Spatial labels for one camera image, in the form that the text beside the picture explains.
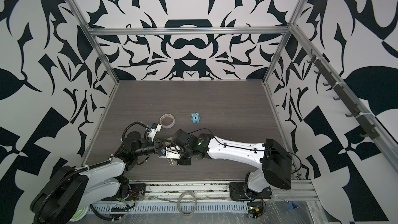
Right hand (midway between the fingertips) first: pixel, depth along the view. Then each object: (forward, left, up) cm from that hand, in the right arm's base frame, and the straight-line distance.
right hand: (175, 154), depth 75 cm
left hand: (+5, 0, +2) cm, 6 cm away
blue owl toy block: (+26, -9, -10) cm, 30 cm away
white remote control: (-3, -1, +13) cm, 13 cm away
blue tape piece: (-20, -52, -11) cm, 57 cm away
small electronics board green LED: (-21, -36, -12) cm, 43 cm away
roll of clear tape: (+19, +8, -9) cm, 23 cm away
